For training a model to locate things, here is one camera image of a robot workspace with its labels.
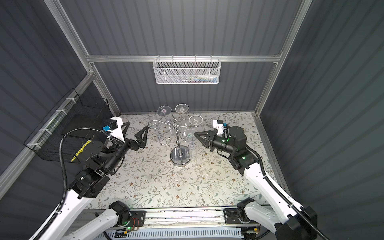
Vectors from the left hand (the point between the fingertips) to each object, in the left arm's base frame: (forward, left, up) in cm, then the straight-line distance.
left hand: (138, 125), depth 60 cm
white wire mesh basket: (+75, -21, -18) cm, 80 cm away
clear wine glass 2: (+17, -17, -7) cm, 25 cm away
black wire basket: (+21, +40, -10) cm, 46 cm away
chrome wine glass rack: (+7, -14, -39) cm, 42 cm away
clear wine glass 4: (0, -20, -8) cm, 22 cm away
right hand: (-2, -23, -7) cm, 24 cm away
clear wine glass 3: (+10, -24, -8) cm, 27 cm away
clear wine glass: (+15, -9, -6) cm, 18 cm away
